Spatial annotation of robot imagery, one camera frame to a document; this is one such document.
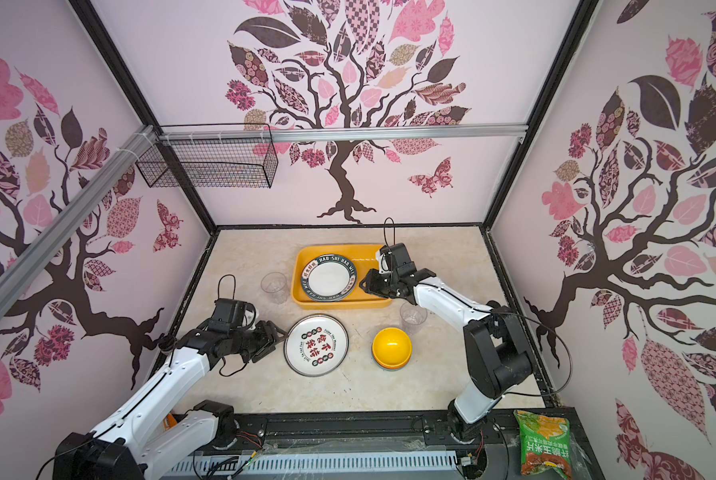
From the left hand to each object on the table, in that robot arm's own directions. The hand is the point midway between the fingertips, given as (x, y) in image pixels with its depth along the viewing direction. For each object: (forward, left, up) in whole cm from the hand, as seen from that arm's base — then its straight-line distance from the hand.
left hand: (283, 344), depth 81 cm
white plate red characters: (+3, -8, -7) cm, 11 cm away
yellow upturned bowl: (+1, -31, -5) cm, 31 cm away
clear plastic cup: (+12, -38, -7) cm, 41 cm away
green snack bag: (-23, -65, -2) cm, 69 cm away
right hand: (+17, -22, +5) cm, 29 cm away
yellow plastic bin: (+37, -22, -7) cm, 44 cm away
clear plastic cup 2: (+24, +8, -6) cm, 26 cm away
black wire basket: (+51, +25, +24) cm, 62 cm away
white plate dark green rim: (+26, -10, -5) cm, 28 cm away
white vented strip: (-27, -27, -7) cm, 39 cm away
